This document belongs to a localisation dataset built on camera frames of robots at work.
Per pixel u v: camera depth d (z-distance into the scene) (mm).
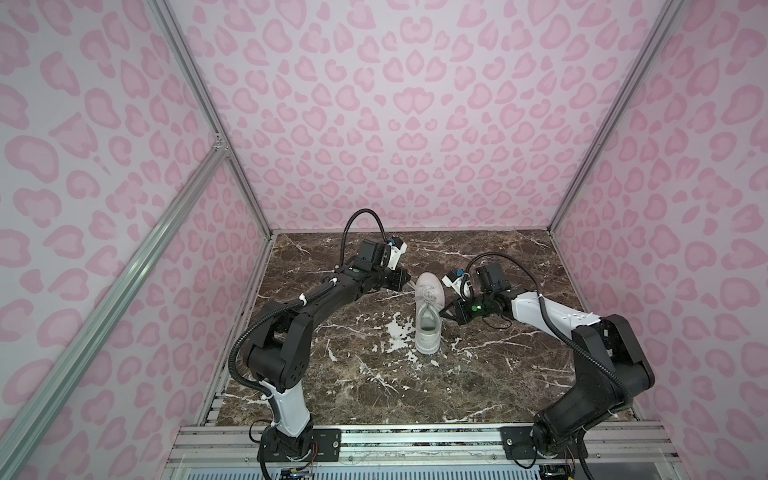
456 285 812
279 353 476
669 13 693
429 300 881
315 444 721
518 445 736
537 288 1027
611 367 455
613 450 734
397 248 818
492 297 704
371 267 722
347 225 717
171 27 705
